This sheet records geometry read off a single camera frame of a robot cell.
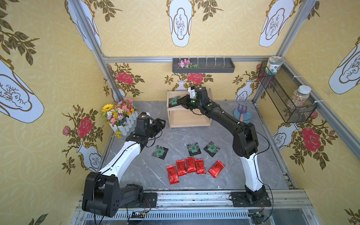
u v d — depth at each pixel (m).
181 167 0.83
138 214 0.73
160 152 0.92
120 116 0.90
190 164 0.85
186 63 0.88
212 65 0.93
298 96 0.66
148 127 0.65
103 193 0.40
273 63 0.85
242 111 1.14
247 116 1.10
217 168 0.84
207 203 0.73
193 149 0.92
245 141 0.56
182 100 0.86
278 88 0.92
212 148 0.92
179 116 1.09
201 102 0.73
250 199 0.65
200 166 0.84
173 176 0.80
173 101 0.92
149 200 0.73
